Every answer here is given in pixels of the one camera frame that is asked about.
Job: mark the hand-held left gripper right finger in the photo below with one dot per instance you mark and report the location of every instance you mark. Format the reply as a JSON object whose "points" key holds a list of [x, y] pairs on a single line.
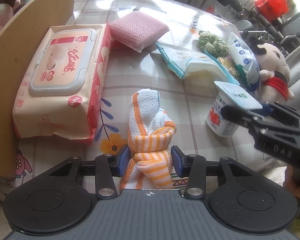
{"points": [[177, 161]]}

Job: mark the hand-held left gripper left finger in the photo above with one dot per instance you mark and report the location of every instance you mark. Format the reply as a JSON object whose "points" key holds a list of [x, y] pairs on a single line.
{"points": [[123, 161]]}

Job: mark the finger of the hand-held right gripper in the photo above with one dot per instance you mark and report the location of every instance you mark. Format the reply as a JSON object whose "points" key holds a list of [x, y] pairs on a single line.
{"points": [[240, 116], [282, 111]]}

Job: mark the white yogurt cup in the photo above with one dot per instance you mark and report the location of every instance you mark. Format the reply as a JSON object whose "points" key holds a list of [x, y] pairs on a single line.
{"points": [[227, 97]]}

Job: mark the orange striped towel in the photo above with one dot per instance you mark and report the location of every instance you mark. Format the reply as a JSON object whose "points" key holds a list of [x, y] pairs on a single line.
{"points": [[150, 140]]}

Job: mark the brown cardboard box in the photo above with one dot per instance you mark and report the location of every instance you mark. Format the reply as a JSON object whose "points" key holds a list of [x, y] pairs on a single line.
{"points": [[37, 37]]}

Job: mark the pink plush toy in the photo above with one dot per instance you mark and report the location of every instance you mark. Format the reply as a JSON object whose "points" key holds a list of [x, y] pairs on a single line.
{"points": [[1, 15]]}

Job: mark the person's right hand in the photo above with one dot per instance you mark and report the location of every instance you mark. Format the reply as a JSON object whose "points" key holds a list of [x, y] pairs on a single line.
{"points": [[296, 182]]}

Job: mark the beige quilt with houndstooth edge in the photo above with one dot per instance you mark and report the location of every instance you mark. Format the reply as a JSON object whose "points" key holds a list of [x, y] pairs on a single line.
{"points": [[275, 165]]}

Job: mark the plush doll with red shirt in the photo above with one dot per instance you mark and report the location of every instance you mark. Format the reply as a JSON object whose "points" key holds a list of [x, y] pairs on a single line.
{"points": [[275, 72]]}

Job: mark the gold snack packet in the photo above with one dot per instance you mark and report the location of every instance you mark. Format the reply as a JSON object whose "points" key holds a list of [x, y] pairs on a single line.
{"points": [[228, 66]]}

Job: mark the blue white plastic bag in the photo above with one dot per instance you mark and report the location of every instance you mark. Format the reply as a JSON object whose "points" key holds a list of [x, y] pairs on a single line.
{"points": [[245, 57]]}

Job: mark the light blue tissue pack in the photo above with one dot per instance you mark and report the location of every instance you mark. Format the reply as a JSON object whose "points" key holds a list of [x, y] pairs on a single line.
{"points": [[192, 62]]}

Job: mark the green scrunchie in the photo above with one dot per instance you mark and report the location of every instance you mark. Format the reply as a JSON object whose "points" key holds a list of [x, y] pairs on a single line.
{"points": [[212, 43]]}

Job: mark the black wheelchair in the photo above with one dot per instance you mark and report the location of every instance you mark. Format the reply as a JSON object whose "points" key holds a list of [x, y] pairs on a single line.
{"points": [[277, 30]]}

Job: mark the pink wet wipes pack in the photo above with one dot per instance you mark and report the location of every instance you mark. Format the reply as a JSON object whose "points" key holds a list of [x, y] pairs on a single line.
{"points": [[62, 80]]}

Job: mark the red plastic bag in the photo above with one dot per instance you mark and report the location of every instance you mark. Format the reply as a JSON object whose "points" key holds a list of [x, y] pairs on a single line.
{"points": [[271, 5]]}

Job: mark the pink mesh sponge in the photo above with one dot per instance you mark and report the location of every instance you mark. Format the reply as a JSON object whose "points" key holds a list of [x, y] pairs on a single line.
{"points": [[137, 30]]}

